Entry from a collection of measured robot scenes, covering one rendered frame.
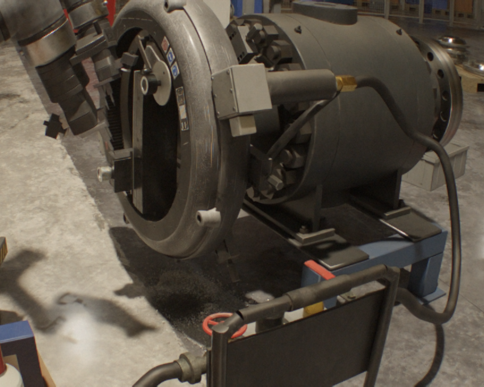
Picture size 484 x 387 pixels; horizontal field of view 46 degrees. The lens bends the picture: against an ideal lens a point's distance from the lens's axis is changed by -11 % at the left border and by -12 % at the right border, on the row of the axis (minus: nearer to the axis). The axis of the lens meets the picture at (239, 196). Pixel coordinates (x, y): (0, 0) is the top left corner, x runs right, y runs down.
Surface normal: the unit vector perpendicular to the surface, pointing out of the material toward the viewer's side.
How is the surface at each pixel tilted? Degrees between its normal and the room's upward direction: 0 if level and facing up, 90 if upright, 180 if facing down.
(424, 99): 76
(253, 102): 68
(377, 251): 0
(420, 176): 90
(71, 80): 86
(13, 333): 7
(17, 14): 104
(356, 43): 38
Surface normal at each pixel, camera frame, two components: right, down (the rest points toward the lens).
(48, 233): 0.04, -0.92
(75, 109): 0.11, 0.20
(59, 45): 0.66, 0.22
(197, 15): 0.29, -0.58
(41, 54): 0.03, 0.57
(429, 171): -0.73, 0.24
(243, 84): 0.49, -0.03
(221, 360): 0.28, 0.38
